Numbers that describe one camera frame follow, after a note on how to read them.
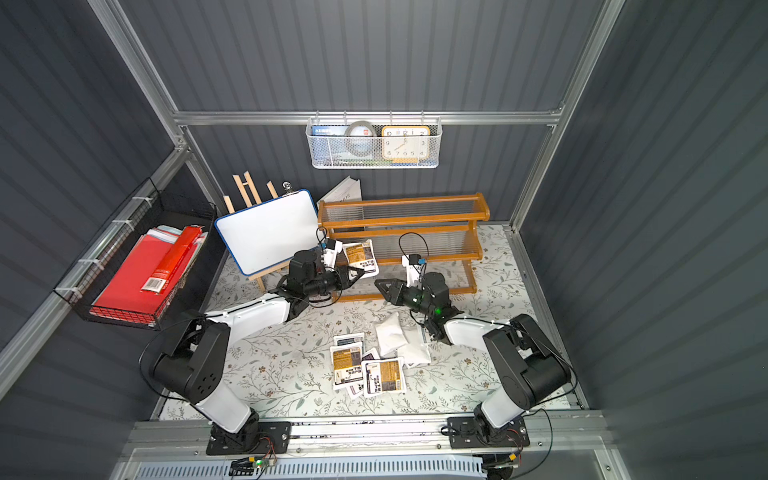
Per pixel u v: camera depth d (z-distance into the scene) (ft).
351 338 2.92
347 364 2.71
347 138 2.81
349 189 3.17
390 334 2.93
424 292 2.32
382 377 2.64
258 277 3.18
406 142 2.87
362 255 2.84
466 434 2.38
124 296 2.23
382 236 3.85
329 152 2.81
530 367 1.50
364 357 2.77
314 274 2.42
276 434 2.43
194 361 1.52
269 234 3.00
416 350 2.86
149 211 2.55
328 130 2.89
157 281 2.28
